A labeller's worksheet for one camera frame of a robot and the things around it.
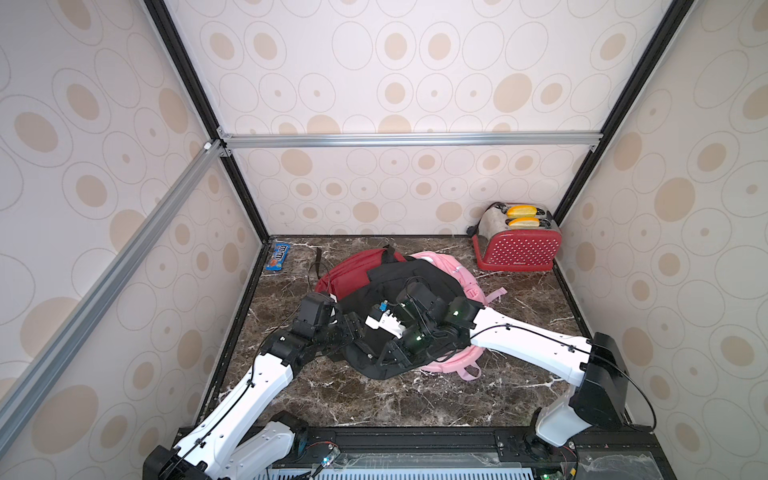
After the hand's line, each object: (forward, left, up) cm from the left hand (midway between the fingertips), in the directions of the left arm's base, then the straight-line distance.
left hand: (367, 328), depth 77 cm
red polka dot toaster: (+32, -43, -4) cm, 54 cm away
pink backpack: (-4, -28, -12) cm, 30 cm away
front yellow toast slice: (+37, -49, +3) cm, 62 cm away
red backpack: (+26, +8, -11) cm, 29 cm away
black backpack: (+17, -3, -5) cm, 18 cm away
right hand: (-13, -4, +2) cm, 14 cm away
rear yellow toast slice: (+43, -51, +3) cm, 67 cm away
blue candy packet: (+37, +37, -16) cm, 55 cm away
